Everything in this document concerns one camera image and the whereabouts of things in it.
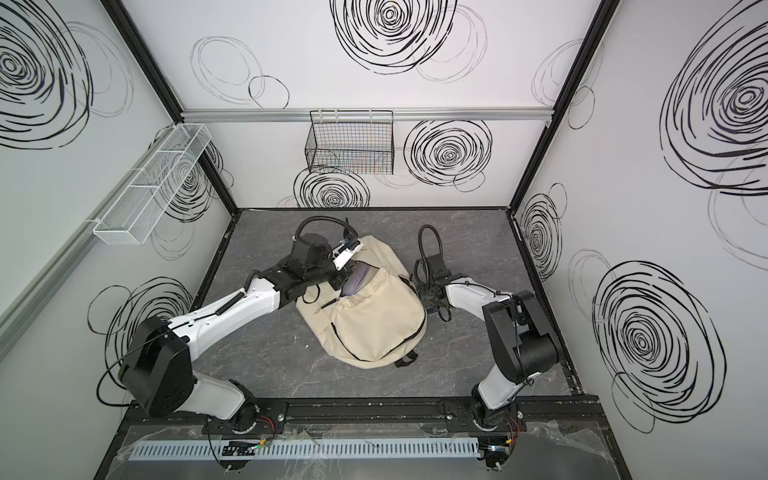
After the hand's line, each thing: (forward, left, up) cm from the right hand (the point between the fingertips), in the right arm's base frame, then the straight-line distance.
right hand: (429, 298), depth 94 cm
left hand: (+2, +23, +17) cm, 29 cm away
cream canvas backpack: (-11, +16, +5) cm, 20 cm away
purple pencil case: (+1, +23, +8) cm, 24 cm away
